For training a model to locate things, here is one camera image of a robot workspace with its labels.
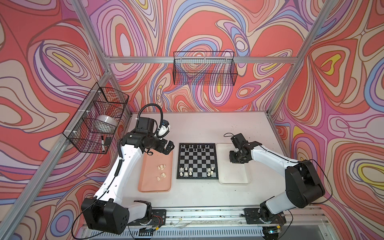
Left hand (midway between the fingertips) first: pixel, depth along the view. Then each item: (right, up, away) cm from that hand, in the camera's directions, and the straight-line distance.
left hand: (166, 141), depth 77 cm
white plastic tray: (+36, -20, +11) cm, 43 cm away
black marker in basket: (-30, -1, -5) cm, 31 cm away
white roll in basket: (-28, +9, -7) cm, 31 cm away
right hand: (+40, -14, +12) cm, 44 cm away
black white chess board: (+16, -14, +14) cm, 25 cm away
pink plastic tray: (-9, -21, +10) cm, 24 cm away
